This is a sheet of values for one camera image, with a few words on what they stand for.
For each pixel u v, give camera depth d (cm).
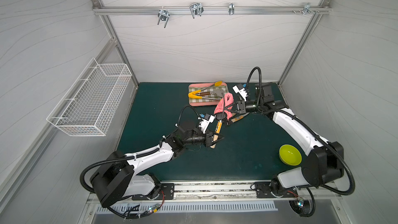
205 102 108
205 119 69
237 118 98
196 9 77
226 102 73
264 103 63
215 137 70
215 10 77
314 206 69
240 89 70
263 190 73
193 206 70
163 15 79
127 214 67
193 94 110
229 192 75
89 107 68
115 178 41
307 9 76
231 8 78
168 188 74
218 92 114
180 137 62
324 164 42
